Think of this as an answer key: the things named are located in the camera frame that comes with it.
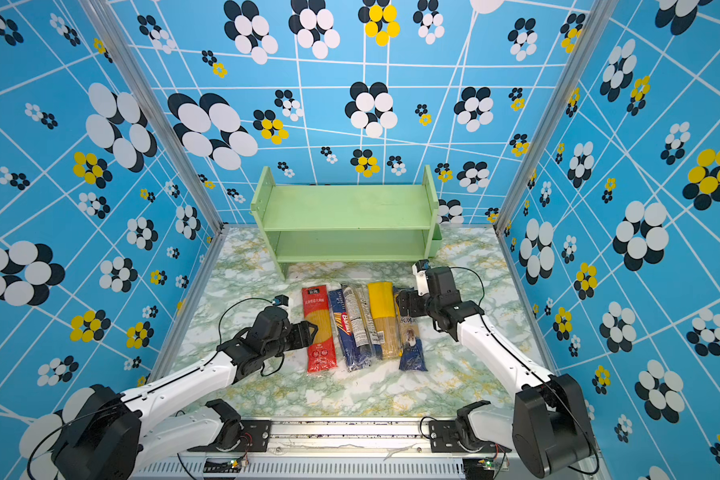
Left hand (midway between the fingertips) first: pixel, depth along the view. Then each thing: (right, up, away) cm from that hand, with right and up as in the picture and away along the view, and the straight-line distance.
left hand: (313, 328), depth 85 cm
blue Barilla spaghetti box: (+12, -7, -3) cm, 14 cm away
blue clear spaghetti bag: (+28, -7, -2) cm, 29 cm away
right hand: (+29, +9, +1) cm, 30 cm away
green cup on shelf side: (+36, +24, +5) cm, 44 cm away
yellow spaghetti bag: (+21, +4, +8) cm, 23 cm away
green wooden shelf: (+10, +31, 0) cm, 32 cm away
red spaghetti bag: (+2, -7, -1) cm, 7 cm away
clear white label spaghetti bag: (+16, -4, -1) cm, 16 cm away
